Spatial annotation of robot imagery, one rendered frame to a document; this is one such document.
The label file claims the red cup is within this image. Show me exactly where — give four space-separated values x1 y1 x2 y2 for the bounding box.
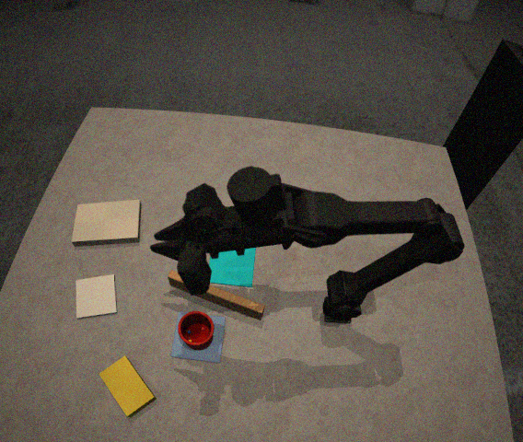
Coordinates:
178 311 215 350

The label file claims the tan flat rectangular block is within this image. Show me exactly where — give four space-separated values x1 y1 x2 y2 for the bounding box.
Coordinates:
72 200 141 247

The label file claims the beige flat square tile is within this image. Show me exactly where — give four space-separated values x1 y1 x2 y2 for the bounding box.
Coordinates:
76 274 118 319

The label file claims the yellow rectangular block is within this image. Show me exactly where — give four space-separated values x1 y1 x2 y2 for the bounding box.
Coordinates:
99 356 157 417

